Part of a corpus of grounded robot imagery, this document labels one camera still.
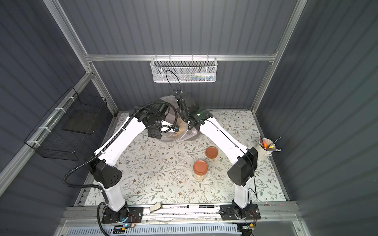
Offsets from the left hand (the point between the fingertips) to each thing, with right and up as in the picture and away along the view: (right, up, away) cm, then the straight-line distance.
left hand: (159, 124), depth 79 cm
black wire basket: (-42, -1, -6) cm, 43 cm away
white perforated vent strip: (+34, -51, -8) cm, 62 cm away
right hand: (+17, +12, -1) cm, 21 cm away
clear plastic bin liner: (+14, -5, -6) cm, 16 cm away
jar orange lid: (+31, -19, +18) cm, 40 cm away
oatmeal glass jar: (+23, -31, +5) cm, 39 cm away
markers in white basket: (+23, +31, +14) cm, 41 cm away
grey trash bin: (+14, -5, -6) cm, 16 cm away
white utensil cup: (+63, -14, +11) cm, 66 cm away
